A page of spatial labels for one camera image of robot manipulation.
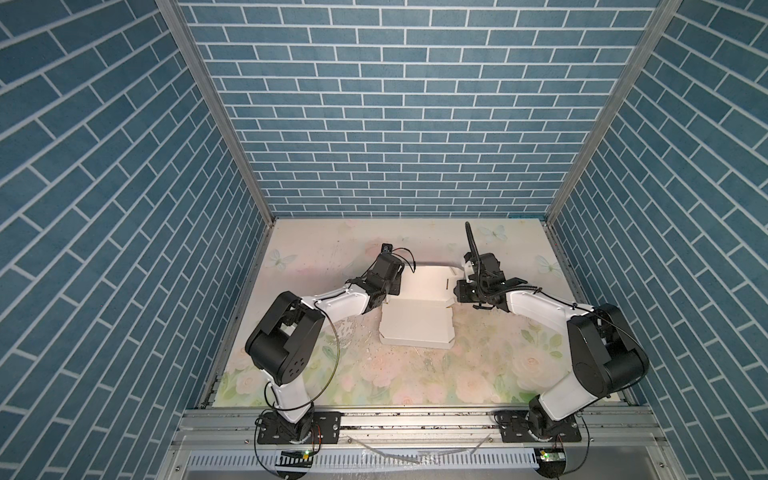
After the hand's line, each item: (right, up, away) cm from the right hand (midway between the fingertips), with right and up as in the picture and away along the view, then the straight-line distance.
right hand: (454, 286), depth 94 cm
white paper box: (-11, -9, -2) cm, 14 cm away
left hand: (-20, +3, +1) cm, 20 cm away
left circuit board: (-43, -40, -22) cm, 62 cm away
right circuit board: (+20, -40, -20) cm, 50 cm away
